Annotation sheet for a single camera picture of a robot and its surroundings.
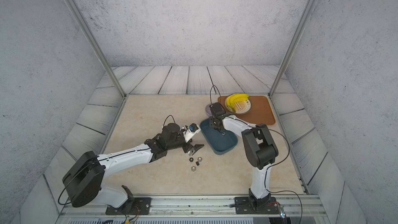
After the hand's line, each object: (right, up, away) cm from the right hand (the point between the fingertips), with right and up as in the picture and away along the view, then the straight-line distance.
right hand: (215, 121), depth 98 cm
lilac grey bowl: (-4, +6, +6) cm, 10 cm away
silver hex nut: (-10, -21, -10) cm, 25 cm away
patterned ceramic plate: (+20, +8, +13) cm, 25 cm away
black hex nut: (-14, -21, -10) cm, 27 cm away
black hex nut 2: (-11, -22, -12) cm, 27 cm away
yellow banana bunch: (+14, +15, +13) cm, 24 cm away
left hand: (-9, -7, -18) cm, 21 cm away
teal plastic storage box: (+1, -12, -10) cm, 16 cm away
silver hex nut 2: (-13, -24, -13) cm, 31 cm away
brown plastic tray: (+33, +5, +10) cm, 34 cm away
